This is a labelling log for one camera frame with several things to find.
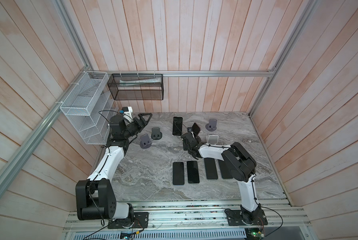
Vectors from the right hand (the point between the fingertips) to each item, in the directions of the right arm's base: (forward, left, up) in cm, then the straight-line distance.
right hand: (188, 140), depth 102 cm
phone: (-20, -13, -1) cm, 24 cm away
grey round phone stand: (+13, -18, +1) cm, 23 cm away
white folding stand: (-1, -16, +4) cm, 17 cm away
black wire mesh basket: (+31, +38, +23) cm, 54 cm away
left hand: (-5, +22, +27) cm, 35 cm away
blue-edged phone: (-23, +7, -3) cm, 24 cm away
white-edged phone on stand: (+11, +8, +3) cm, 13 cm away
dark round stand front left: (-4, +29, +3) cm, 30 cm away
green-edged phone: (-21, -2, -2) cm, 21 cm away
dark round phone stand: (+4, +23, +2) cm, 23 cm away
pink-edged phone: (+1, -4, +12) cm, 13 cm away
